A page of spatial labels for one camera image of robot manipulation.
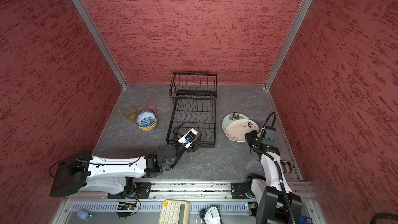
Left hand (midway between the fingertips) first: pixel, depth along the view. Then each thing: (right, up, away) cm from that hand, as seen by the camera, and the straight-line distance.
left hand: (192, 130), depth 73 cm
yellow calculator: (-7, -36, -5) cm, 37 cm away
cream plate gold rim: (+26, -4, +20) cm, 33 cm away
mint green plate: (+24, +3, +27) cm, 37 cm away
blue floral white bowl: (-31, +3, +22) cm, 38 cm away
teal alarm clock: (+9, -36, -8) cm, 37 cm away
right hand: (+28, -6, +14) cm, 32 cm away
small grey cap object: (-46, -35, -8) cm, 59 cm away
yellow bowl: (-27, -3, +17) cm, 32 cm away
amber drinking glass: (-40, +6, +22) cm, 46 cm away
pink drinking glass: (-34, +12, +33) cm, 49 cm away
